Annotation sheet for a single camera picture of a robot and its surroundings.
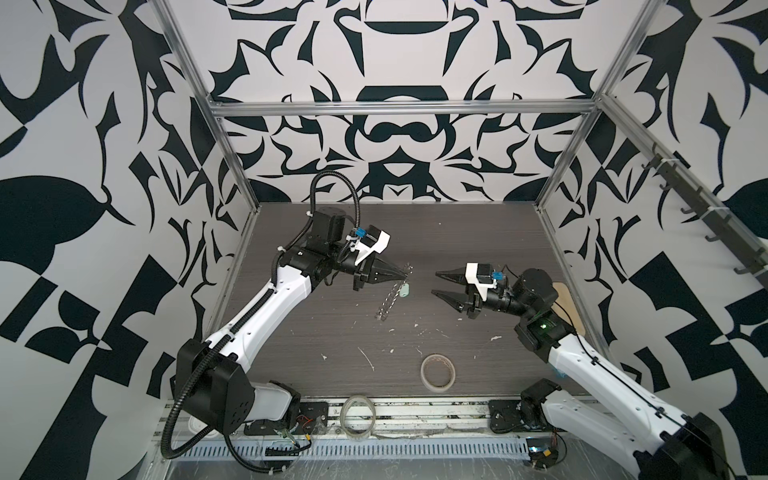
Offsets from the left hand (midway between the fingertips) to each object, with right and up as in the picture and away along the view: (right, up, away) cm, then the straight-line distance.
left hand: (408, 270), depth 64 cm
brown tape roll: (+7, -31, +13) cm, 35 cm away
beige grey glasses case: (+50, -15, +27) cm, 59 cm away
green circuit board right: (+32, -44, +7) cm, 55 cm away
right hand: (+7, -3, 0) cm, 7 cm away
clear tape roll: (-12, -38, +12) cm, 41 cm away
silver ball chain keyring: (-6, -10, +2) cm, 11 cm away
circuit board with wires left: (-23, -37, +9) cm, 44 cm away
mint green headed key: (-1, -5, +2) cm, 6 cm away
